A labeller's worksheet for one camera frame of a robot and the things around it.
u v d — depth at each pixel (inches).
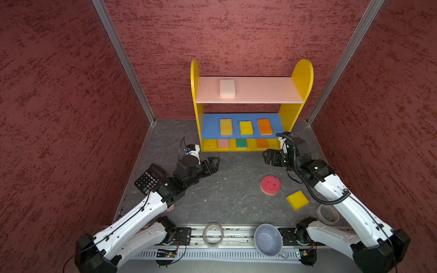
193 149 26.0
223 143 40.2
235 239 29.3
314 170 19.7
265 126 38.1
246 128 37.3
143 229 18.4
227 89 29.3
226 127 37.9
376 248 14.7
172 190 20.9
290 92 30.6
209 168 25.4
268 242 28.9
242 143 41.1
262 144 40.6
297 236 26.7
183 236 29.2
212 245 27.6
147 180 35.3
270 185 34.4
